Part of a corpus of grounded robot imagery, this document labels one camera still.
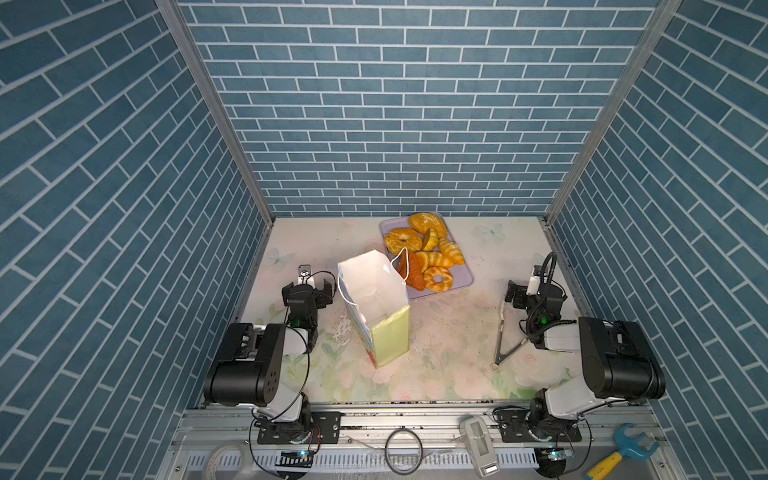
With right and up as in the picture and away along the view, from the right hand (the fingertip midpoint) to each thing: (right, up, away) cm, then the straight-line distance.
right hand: (525, 279), depth 94 cm
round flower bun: (-41, +13, +15) cm, 46 cm away
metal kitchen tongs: (-12, -21, -10) cm, 26 cm away
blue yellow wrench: (+13, -37, -25) cm, 46 cm away
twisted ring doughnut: (-29, -3, +4) cm, 29 cm away
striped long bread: (-28, +6, +10) cm, 31 cm away
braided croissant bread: (-22, +9, +10) cm, 26 cm away
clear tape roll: (-83, -39, -28) cm, 96 cm away
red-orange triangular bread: (-38, +4, +5) cm, 38 cm away
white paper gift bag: (-48, -3, -1) cm, 48 cm away
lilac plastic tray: (-18, +1, +9) cm, 20 cm away
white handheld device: (-21, -36, -25) cm, 49 cm away
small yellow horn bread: (-29, +13, +13) cm, 34 cm away
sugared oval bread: (-31, +20, +20) cm, 42 cm away
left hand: (-69, 0, -1) cm, 69 cm away
